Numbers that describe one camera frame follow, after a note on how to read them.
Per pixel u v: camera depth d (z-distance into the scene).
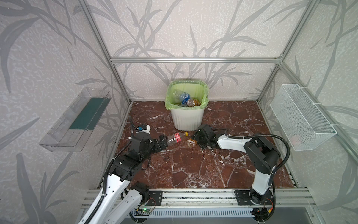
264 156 0.49
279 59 0.94
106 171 0.46
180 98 0.99
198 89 0.95
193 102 0.87
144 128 0.62
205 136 0.74
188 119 0.87
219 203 0.72
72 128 0.64
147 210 0.71
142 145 0.49
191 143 0.89
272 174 0.53
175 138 0.91
